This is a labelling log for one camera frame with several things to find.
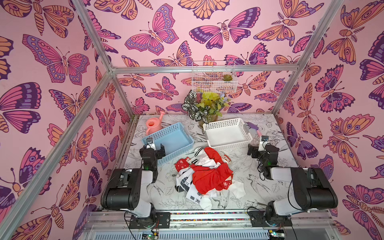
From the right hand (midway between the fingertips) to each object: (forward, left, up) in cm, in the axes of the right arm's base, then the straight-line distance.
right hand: (258, 144), depth 93 cm
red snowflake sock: (-11, +48, -6) cm, 49 cm away
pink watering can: (+12, +68, +4) cm, 69 cm away
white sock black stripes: (-10, +36, 0) cm, 37 cm away
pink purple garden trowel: (+22, -3, -8) cm, 23 cm away
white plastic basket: (+14, +18, -8) cm, 25 cm away
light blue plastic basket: (+8, +54, -7) cm, 55 cm away
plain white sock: (-25, +16, -7) cm, 30 cm away
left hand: (-2, +65, +1) cm, 65 cm away
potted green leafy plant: (+22, +31, +12) cm, 40 cm away
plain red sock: (-23, +34, -2) cm, 41 cm away
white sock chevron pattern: (-25, +45, -3) cm, 51 cm away
